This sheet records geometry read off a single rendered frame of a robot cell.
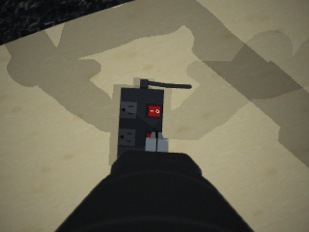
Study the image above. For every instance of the black power strip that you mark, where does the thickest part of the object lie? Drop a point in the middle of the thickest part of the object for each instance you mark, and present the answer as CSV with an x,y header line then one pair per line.
x,y
141,112

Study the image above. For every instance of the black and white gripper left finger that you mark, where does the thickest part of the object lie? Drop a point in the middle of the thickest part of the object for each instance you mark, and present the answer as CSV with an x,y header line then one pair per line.
x,y
151,142

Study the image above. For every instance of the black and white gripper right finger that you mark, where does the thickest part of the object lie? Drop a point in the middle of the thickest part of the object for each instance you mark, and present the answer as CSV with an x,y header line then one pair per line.
x,y
161,143

